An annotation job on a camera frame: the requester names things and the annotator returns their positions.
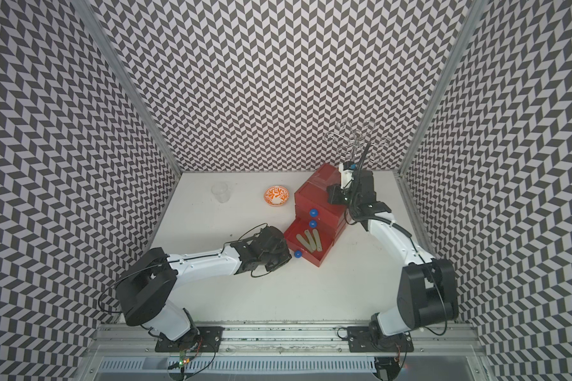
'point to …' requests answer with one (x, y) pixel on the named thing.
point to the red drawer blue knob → (313, 213)
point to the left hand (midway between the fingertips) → (293, 258)
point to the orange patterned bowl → (276, 195)
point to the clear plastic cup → (222, 191)
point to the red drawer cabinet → (318, 223)
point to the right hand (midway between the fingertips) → (328, 193)
